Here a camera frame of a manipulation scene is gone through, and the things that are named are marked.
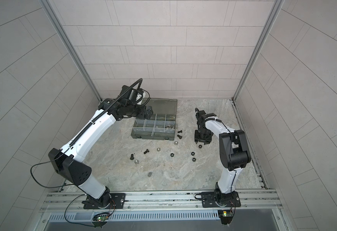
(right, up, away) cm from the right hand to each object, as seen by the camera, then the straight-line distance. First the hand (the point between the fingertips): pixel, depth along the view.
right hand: (198, 141), depth 91 cm
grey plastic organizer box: (-24, +10, +8) cm, 28 cm away
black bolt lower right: (-12, +3, +3) cm, 12 cm away
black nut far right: (+1, -3, -1) cm, 3 cm away
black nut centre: (-17, -7, -5) cm, 19 cm away
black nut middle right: (-4, -6, -4) cm, 9 cm away
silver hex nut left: (-38, -11, -7) cm, 40 cm away
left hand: (-29, +20, -14) cm, 38 cm away
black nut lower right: (-4, -9, -7) cm, 12 cm away
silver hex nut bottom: (-29, -16, -12) cm, 35 cm away
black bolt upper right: (-11, +6, +6) cm, 14 cm away
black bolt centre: (-33, -6, -3) cm, 34 cm away
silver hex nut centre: (-26, -5, -2) cm, 26 cm away
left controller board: (-49, -30, -27) cm, 63 cm away
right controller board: (+10, -31, -23) cm, 40 cm away
